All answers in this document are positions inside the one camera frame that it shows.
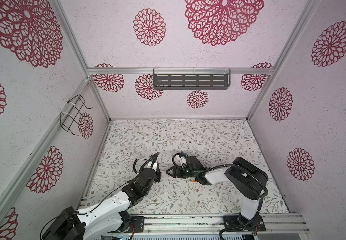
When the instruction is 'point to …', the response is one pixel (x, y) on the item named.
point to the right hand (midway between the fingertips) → (168, 171)
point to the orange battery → (194, 181)
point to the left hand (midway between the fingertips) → (157, 166)
